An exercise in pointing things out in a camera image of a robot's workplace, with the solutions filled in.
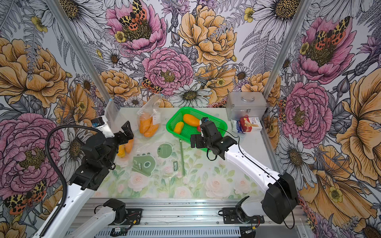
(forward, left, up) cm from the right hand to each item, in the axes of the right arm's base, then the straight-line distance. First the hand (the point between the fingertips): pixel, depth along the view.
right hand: (198, 141), depth 81 cm
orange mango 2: (+19, +31, -12) cm, 38 cm away
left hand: (-1, +35, +14) cm, 38 cm away
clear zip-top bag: (+20, +30, 0) cm, 35 cm away
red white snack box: (+24, -37, -15) cm, 46 cm away
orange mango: (+20, +35, -7) cm, 41 cm away
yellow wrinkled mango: (+21, +13, -13) cm, 28 cm away
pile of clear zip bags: (0, +22, -18) cm, 28 cm away
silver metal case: (+35, -32, -6) cm, 47 cm away
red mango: (+21, -1, -15) cm, 25 cm away
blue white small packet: (+23, -28, -16) cm, 40 cm away
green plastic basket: (+24, +6, -19) cm, 32 cm away
